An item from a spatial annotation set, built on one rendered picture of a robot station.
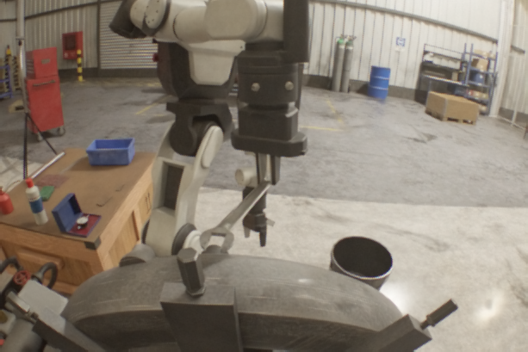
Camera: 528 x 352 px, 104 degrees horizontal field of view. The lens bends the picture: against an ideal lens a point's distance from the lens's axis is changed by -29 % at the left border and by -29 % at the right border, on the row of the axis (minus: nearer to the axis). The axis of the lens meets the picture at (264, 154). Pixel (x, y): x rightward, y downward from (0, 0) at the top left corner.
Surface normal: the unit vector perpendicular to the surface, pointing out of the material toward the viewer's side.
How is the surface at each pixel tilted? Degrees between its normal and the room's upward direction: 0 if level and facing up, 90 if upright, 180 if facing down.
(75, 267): 90
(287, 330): 90
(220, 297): 5
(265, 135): 92
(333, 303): 37
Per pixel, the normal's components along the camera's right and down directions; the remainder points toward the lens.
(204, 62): 0.57, 0.28
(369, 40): -0.08, 0.38
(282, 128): -0.39, 0.36
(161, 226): -0.25, -0.22
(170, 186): -0.29, 0.02
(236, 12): -0.69, 0.29
